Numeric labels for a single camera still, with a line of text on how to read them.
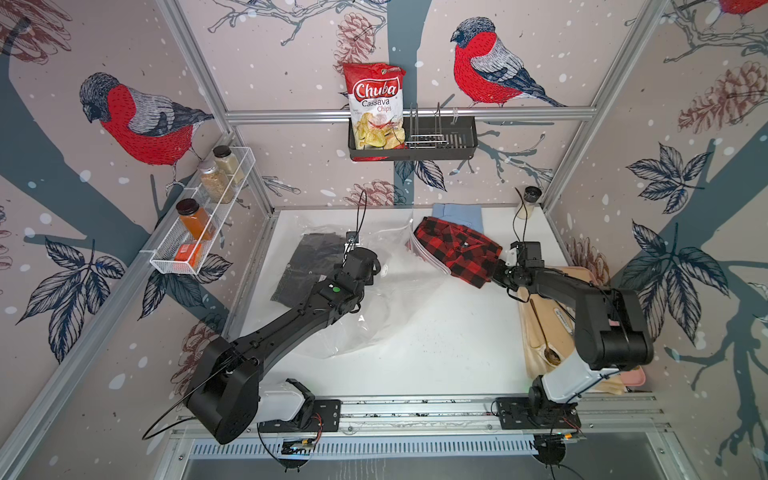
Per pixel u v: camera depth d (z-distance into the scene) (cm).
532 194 110
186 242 71
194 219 66
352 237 71
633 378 78
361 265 61
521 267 80
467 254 102
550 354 81
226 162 80
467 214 118
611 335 47
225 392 40
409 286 77
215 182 75
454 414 75
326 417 73
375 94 81
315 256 103
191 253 64
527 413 72
